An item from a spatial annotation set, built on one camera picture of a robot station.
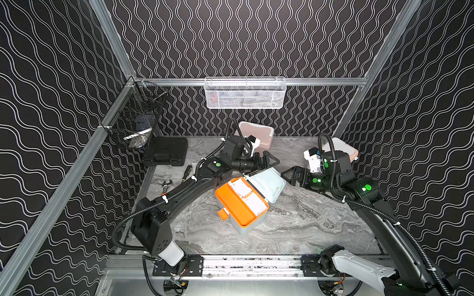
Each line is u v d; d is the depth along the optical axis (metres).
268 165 0.63
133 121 0.95
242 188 0.84
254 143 0.70
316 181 0.57
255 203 0.80
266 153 0.64
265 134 1.02
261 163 0.64
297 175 0.60
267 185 0.80
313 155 0.62
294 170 0.60
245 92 1.00
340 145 0.98
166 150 1.09
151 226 0.42
